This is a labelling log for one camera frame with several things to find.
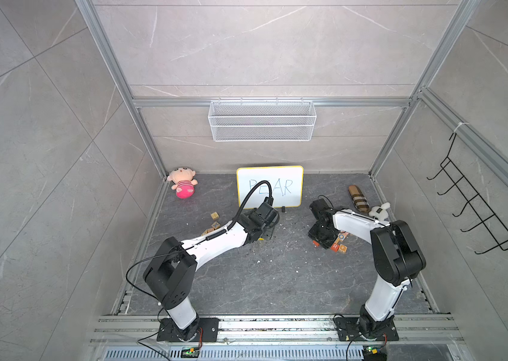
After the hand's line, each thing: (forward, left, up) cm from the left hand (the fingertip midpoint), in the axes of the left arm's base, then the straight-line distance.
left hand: (267, 222), depth 88 cm
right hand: (-3, -22, -12) cm, 25 cm away
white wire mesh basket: (+43, +1, +19) cm, 47 cm away
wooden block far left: (+10, +23, -9) cm, 27 cm away
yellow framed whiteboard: (+18, -10, 0) cm, 21 cm away
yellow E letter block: (-9, +3, +3) cm, 10 cm away
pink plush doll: (+31, +41, -5) cm, 52 cm away
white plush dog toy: (+9, -53, -9) cm, 54 cm away
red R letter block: (-7, -28, -11) cm, 31 cm away
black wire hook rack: (-20, -63, +21) cm, 69 cm away
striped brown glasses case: (+17, -46, -10) cm, 50 cm away
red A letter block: (-7, -19, -5) cm, 20 cm away
